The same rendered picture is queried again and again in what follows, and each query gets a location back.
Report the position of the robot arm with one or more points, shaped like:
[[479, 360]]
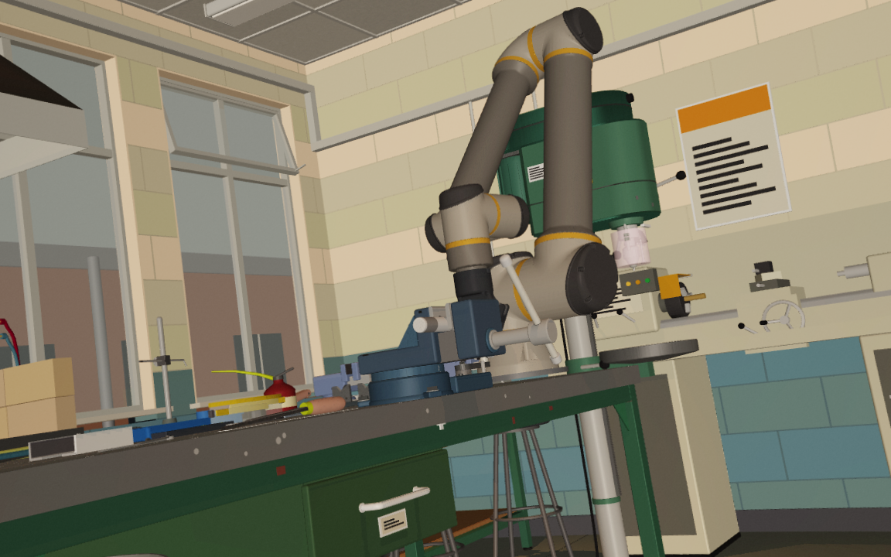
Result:
[[565, 155]]

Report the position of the orange and grey wall poster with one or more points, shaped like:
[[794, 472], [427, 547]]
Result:
[[732, 155]]

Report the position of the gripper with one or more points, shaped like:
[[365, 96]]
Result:
[[474, 285]]

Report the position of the ceiling light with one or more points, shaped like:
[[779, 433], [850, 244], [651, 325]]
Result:
[[240, 6]]

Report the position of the large window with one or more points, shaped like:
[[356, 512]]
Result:
[[66, 232]]

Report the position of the green drawer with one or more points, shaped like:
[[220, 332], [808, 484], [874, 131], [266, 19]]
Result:
[[384, 503]]

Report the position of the blue bench vise body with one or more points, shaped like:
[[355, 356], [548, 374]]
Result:
[[407, 371]]

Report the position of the black lathe tool post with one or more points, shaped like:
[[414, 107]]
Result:
[[766, 275]]

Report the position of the grey scriber stand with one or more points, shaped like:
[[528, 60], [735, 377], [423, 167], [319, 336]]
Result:
[[162, 363]]

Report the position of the tan cardboard boxes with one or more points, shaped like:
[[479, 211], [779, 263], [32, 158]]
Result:
[[16, 398]]

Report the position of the yellow and black lathe guard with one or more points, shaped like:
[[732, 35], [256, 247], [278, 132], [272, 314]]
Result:
[[674, 294]]

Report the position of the green drill press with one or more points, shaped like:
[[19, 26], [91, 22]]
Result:
[[616, 162]]

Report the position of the grey-blue V-rack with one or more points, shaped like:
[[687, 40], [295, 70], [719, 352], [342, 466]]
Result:
[[341, 381]]

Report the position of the aluminium round bar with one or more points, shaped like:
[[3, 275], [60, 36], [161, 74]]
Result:
[[430, 322]]

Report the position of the metal stool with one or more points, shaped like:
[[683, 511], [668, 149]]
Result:
[[523, 480]]

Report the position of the blue vise moving jaw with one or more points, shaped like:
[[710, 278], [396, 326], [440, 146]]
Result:
[[476, 329]]

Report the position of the blue flat tray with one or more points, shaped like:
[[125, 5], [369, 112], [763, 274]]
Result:
[[171, 428]]

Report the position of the grey lathe handwheel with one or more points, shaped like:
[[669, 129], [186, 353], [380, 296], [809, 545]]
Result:
[[783, 316]]

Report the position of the yellow flat tool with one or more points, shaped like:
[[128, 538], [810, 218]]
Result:
[[248, 404]]

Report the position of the grey extraction hood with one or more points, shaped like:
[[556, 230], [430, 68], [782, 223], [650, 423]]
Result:
[[5, 124]]

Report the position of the green workbench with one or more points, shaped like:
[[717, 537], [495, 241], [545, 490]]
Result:
[[182, 480]]

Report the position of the window with tilted sash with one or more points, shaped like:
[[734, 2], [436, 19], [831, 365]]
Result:
[[237, 232]]

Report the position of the grey vise screw head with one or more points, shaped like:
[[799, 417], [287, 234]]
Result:
[[527, 335]]

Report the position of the grey and black bar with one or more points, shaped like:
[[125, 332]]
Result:
[[78, 445]]

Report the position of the white tommy bar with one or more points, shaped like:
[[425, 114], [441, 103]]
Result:
[[523, 298]]

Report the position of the beige lathe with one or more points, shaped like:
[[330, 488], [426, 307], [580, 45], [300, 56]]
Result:
[[840, 325]]

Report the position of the grey upright post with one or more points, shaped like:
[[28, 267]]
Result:
[[99, 340]]

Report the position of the red oil can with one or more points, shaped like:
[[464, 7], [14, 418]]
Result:
[[281, 384]]

